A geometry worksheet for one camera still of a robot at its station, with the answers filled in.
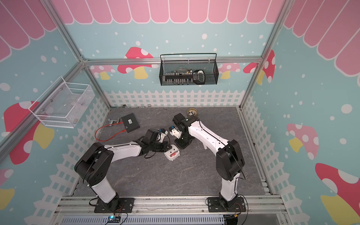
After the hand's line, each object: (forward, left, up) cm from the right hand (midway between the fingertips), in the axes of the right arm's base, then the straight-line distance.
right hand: (182, 145), depth 84 cm
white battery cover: (+6, -15, -11) cm, 20 cm away
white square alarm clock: (+3, +6, -8) cm, 10 cm away
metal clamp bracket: (+27, +56, -9) cm, 62 cm away
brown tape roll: (+38, -8, -10) cm, 40 cm away
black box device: (+26, +40, -9) cm, 49 cm away
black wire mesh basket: (+41, -15, +24) cm, 50 cm away
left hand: (+2, +8, -7) cm, 11 cm away
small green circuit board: (-35, +36, -13) cm, 52 cm away
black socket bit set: (+36, +2, +23) cm, 43 cm away
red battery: (-2, +6, -8) cm, 10 cm away
